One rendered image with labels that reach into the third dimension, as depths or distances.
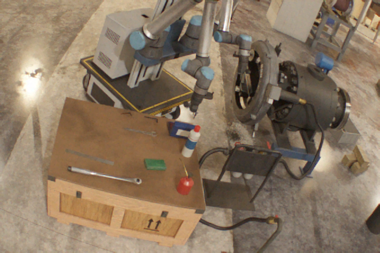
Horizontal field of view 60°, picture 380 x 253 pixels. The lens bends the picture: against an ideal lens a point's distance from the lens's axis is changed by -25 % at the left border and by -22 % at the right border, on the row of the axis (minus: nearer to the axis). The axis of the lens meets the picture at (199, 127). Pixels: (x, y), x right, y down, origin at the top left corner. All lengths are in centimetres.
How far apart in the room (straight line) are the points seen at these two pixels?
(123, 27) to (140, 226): 156
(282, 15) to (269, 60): 402
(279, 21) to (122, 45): 450
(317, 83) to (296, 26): 387
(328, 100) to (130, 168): 196
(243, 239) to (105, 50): 190
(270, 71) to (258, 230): 126
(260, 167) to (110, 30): 162
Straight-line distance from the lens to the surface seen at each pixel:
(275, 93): 318
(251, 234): 309
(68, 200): 245
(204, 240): 288
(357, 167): 450
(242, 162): 298
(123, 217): 250
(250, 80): 346
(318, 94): 360
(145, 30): 277
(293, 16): 733
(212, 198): 319
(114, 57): 334
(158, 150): 266
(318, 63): 392
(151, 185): 242
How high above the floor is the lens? 215
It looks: 34 degrees down
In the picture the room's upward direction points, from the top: 24 degrees clockwise
